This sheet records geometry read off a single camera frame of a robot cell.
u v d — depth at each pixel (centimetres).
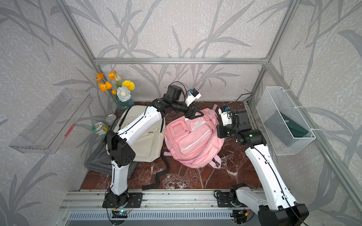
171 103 64
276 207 37
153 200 75
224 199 73
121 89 80
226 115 64
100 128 94
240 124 52
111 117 103
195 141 81
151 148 87
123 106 102
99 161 81
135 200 73
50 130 68
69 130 65
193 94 68
